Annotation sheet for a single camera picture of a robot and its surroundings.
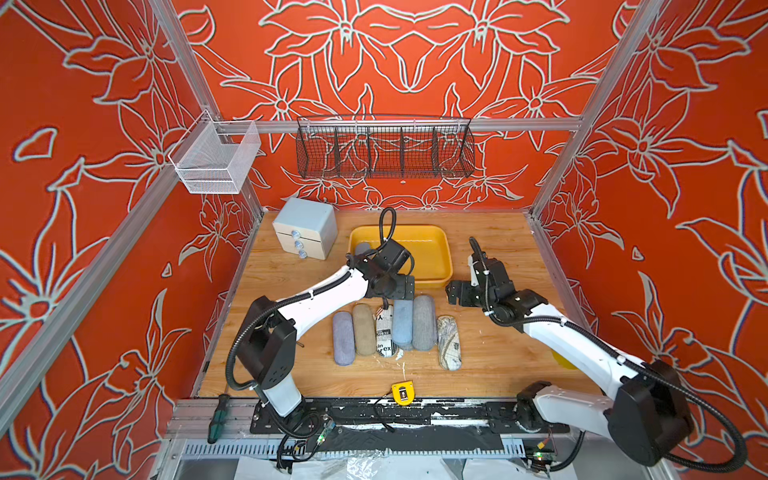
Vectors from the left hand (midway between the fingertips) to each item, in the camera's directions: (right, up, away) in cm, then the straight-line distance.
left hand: (399, 287), depth 84 cm
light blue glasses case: (+1, -11, -2) cm, 11 cm away
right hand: (+17, +1, 0) cm, 18 cm away
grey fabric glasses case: (+7, -10, -1) cm, 12 cm away
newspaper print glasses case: (-4, -12, +1) cm, 12 cm away
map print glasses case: (+14, -15, -2) cm, 21 cm away
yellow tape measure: (+1, -26, -9) cm, 27 cm away
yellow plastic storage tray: (+13, +10, +22) cm, 28 cm away
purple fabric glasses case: (-16, -14, -1) cm, 22 cm away
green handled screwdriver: (-46, -31, -13) cm, 57 cm away
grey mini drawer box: (-30, +18, +10) cm, 36 cm away
